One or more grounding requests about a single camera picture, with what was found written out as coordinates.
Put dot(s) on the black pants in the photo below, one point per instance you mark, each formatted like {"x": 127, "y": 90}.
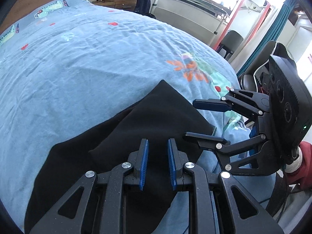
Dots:
{"x": 146, "y": 117}

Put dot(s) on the blue printed bed cover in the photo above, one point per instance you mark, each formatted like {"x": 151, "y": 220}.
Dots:
{"x": 73, "y": 53}

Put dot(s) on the person's right hand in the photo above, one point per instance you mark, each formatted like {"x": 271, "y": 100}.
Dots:
{"x": 295, "y": 164}

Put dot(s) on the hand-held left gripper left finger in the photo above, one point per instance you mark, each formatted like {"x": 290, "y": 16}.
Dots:
{"x": 143, "y": 163}

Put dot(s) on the black tote bag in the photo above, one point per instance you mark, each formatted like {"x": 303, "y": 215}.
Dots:
{"x": 141, "y": 4}

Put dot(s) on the grey tilting desk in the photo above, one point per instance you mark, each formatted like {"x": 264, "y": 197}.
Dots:
{"x": 195, "y": 1}

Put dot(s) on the black office chair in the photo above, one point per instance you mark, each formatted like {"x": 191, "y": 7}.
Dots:
{"x": 247, "y": 81}

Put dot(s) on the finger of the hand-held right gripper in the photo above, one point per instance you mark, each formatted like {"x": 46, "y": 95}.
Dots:
{"x": 209, "y": 104}
{"x": 202, "y": 139}

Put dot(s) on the grey chair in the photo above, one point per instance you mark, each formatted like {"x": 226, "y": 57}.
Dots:
{"x": 234, "y": 39}

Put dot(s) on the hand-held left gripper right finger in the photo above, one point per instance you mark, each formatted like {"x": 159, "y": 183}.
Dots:
{"x": 171, "y": 163}

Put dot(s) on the pink metal frame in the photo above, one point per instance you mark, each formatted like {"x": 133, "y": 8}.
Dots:
{"x": 231, "y": 19}

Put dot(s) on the teal curtain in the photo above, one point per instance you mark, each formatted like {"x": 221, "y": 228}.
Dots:
{"x": 270, "y": 34}

